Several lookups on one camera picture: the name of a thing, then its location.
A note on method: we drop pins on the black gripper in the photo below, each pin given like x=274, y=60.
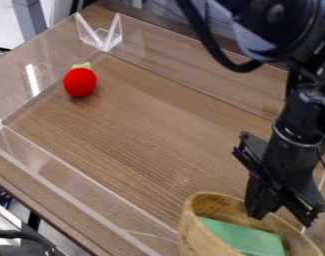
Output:
x=281, y=165

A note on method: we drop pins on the brown wooden bowl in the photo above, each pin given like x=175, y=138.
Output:
x=198, y=242

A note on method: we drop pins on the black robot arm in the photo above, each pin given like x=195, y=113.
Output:
x=284, y=30

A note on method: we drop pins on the green rectangular block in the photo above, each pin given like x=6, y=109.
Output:
x=247, y=240

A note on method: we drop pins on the black device bottom left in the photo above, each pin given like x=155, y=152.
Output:
x=23, y=242

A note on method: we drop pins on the red plush strawberry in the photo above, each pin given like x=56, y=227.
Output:
x=79, y=81

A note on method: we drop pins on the clear acrylic corner bracket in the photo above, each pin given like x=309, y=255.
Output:
x=99, y=38

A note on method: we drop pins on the grey post top left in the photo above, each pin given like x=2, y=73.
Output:
x=30, y=17

